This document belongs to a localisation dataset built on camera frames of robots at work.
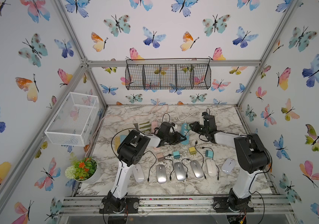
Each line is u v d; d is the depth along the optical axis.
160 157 0.90
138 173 0.84
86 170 0.71
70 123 0.82
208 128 0.78
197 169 0.85
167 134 0.86
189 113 1.14
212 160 0.89
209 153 0.91
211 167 0.84
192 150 0.93
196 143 0.98
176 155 0.91
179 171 0.84
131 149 0.57
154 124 1.05
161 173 0.84
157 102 1.22
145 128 1.05
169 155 0.91
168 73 0.98
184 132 0.99
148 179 0.83
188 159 0.91
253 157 0.50
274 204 0.75
